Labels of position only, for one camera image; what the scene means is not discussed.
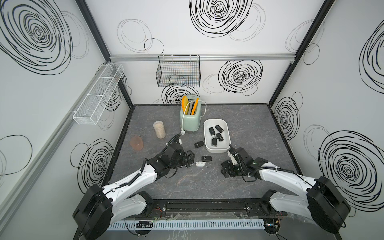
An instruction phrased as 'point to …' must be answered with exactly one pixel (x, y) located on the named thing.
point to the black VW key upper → (199, 144)
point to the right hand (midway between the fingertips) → (227, 171)
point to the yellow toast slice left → (184, 102)
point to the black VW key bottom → (219, 137)
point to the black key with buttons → (219, 128)
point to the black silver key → (214, 142)
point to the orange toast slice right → (195, 106)
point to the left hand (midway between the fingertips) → (189, 156)
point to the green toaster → (190, 113)
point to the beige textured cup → (160, 131)
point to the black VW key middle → (206, 158)
